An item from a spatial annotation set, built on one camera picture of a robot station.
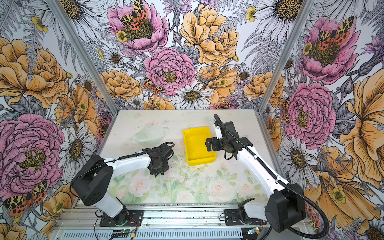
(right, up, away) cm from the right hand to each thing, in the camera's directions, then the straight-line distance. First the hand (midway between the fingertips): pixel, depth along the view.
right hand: (214, 146), depth 82 cm
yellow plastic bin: (-10, -4, +14) cm, 18 cm away
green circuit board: (-44, -39, -11) cm, 60 cm away
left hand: (-30, -16, +7) cm, 35 cm away
